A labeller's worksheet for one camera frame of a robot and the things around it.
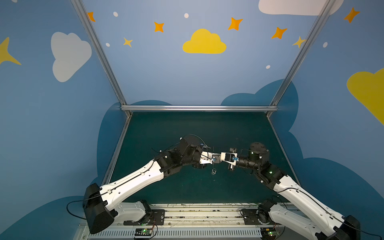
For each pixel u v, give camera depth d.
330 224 0.40
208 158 0.56
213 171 0.73
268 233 0.71
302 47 0.84
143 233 0.72
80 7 0.69
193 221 0.74
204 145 1.01
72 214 0.43
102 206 0.38
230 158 0.55
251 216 0.75
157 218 0.75
